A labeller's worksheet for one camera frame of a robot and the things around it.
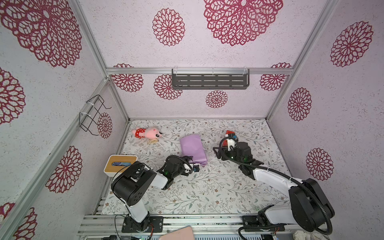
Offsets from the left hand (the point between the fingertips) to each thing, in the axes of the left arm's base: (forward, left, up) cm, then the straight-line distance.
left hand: (189, 160), depth 93 cm
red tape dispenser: (+2, -21, +23) cm, 31 cm away
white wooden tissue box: (-2, +46, 0) cm, 46 cm away
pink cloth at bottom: (-38, +3, -2) cm, 38 cm away
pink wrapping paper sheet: (+10, -2, +1) cm, 11 cm away
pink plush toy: (+20, +28, +3) cm, 34 cm away
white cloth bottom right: (-40, -51, 0) cm, 65 cm away
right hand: (+3, -17, +12) cm, 21 cm away
